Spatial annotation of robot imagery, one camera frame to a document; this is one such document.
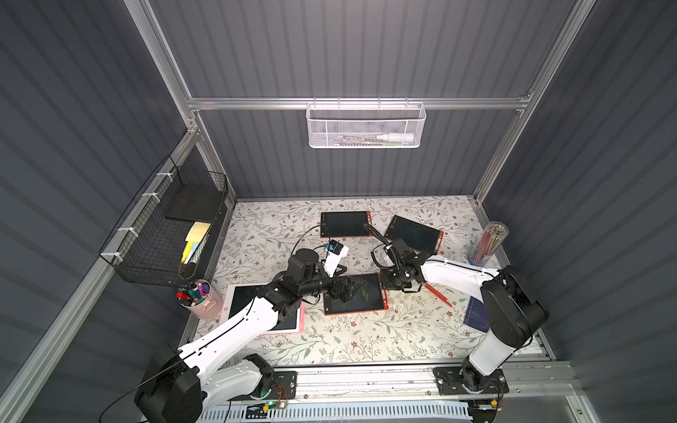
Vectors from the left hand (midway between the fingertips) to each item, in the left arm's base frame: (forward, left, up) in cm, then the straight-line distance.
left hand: (358, 280), depth 73 cm
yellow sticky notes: (+9, +47, +7) cm, 48 cm away
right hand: (+7, -10, -16) cm, 21 cm away
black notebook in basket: (+23, +50, +7) cm, 56 cm away
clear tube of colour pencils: (+16, -44, -2) cm, 47 cm away
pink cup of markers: (-1, +48, -9) cm, 49 cm away
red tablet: (+37, +3, -19) cm, 42 cm away
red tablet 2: (+31, -28, -21) cm, 47 cm away
